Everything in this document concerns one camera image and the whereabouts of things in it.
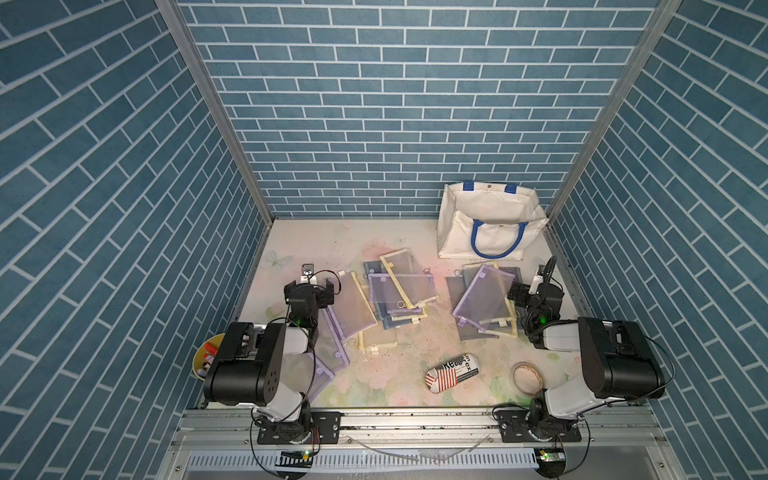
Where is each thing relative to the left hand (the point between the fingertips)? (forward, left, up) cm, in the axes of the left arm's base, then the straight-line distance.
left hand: (318, 279), depth 93 cm
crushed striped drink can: (-27, -40, -4) cm, 48 cm away
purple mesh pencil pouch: (-3, -53, -4) cm, 53 cm away
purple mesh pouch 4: (-27, -4, -7) cm, 29 cm away
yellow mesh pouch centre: (+5, -29, -5) cm, 30 cm away
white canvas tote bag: (+12, -53, +15) cm, 56 cm away
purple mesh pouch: (0, -20, -5) cm, 21 cm away
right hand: (-1, -69, 0) cm, 69 cm away
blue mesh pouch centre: (+9, -18, -5) cm, 21 cm away
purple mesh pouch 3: (-19, -6, -8) cm, 22 cm away
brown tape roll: (-28, -62, -7) cm, 68 cm away
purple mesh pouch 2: (-5, -10, -8) cm, 14 cm away
